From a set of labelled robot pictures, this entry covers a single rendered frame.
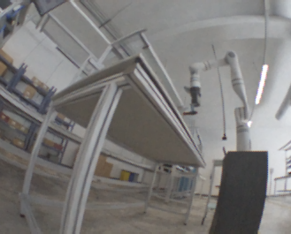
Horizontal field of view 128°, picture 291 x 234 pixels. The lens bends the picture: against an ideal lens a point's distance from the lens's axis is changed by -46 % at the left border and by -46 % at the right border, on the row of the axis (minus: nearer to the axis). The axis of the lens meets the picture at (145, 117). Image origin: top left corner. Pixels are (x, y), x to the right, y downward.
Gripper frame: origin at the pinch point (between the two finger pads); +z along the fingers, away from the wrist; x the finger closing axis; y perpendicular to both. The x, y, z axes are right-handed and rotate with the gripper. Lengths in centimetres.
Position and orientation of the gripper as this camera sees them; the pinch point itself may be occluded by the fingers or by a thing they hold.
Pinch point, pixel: (192, 114)
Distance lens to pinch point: 84.5
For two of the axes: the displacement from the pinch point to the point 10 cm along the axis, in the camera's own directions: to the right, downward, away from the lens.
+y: 7.9, -0.8, -6.1
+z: -1.2, 9.5, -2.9
